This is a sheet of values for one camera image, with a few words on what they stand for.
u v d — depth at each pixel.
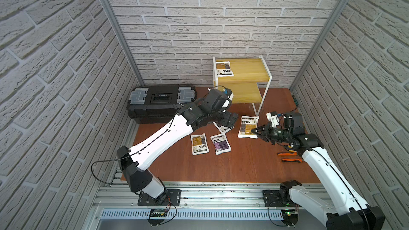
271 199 0.73
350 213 0.38
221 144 0.91
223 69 0.82
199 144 0.90
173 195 0.74
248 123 0.77
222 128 0.98
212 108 0.50
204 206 0.73
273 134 0.64
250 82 1.01
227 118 0.61
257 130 0.73
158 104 0.89
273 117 0.70
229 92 0.61
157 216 0.71
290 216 0.70
